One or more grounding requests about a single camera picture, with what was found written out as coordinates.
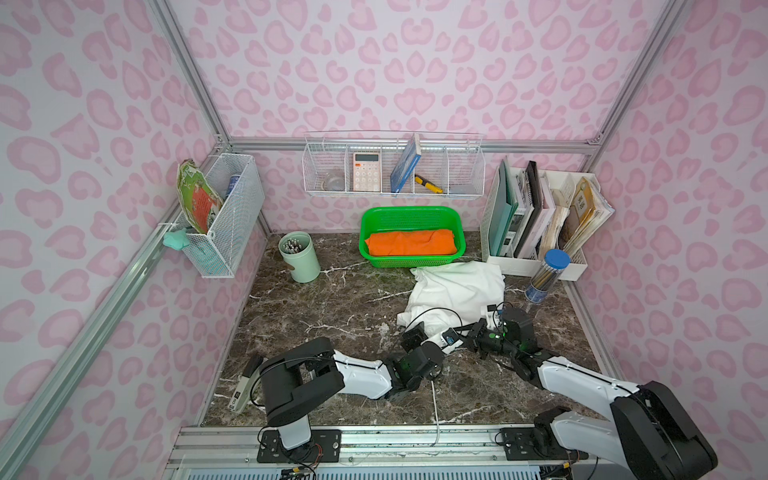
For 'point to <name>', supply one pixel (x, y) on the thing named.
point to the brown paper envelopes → (589, 210)
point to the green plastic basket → (411, 218)
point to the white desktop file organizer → (557, 190)
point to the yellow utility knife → (429, 185)
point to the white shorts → (445, 295)
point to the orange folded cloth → (425, 242)
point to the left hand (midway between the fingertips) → (426, 326)
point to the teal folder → (503, 207)
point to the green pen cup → (297, 249)
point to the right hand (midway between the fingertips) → (450, 329)
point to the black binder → (537, 203)
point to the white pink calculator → (366, 172)
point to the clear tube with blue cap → (544, 280)
